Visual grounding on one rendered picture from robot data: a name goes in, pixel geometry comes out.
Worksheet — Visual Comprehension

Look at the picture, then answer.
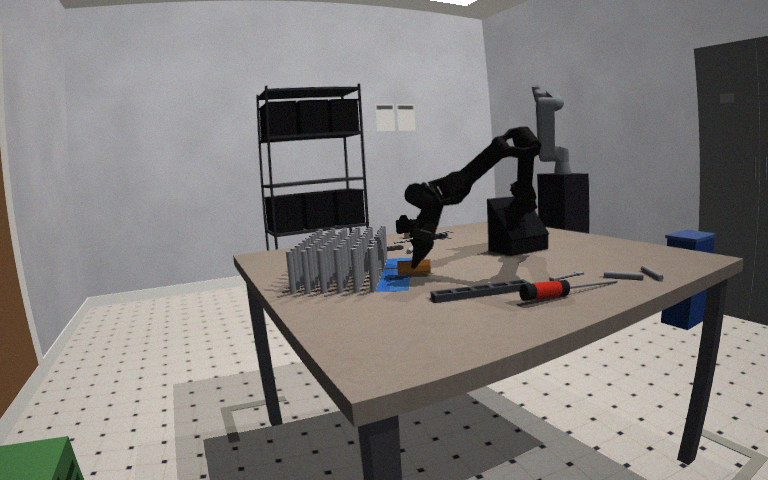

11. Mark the orange-brown tool handle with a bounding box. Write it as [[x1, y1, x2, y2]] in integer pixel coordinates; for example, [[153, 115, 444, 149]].
[[379, 259, 431, 275]]

